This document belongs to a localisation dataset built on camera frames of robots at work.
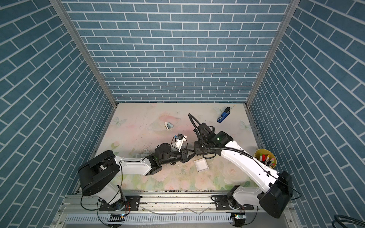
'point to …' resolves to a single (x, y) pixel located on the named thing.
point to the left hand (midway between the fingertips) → (200, 156)
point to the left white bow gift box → (140, 156)
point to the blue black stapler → (225, 114)
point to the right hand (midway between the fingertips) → (198, 149)
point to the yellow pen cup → (266, 156)
